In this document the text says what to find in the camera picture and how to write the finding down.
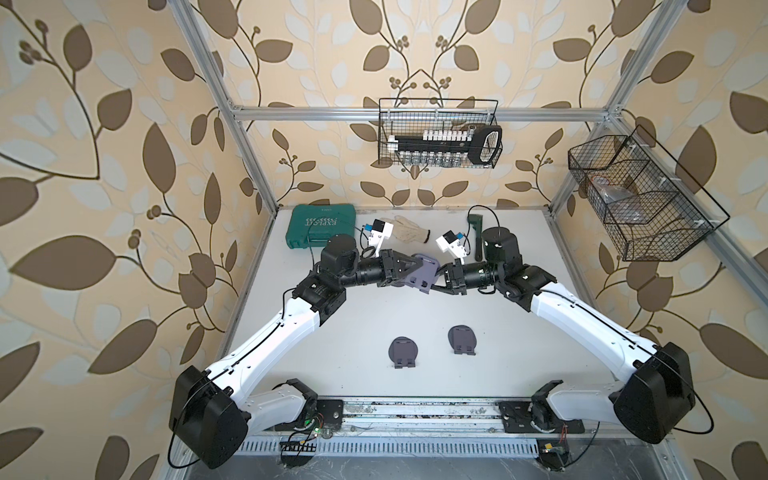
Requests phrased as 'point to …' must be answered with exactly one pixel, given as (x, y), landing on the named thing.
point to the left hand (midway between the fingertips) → (419, 263)
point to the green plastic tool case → (313, 225)
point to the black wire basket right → (654, 210)
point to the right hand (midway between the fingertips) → (420, 286)
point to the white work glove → (408, 231)
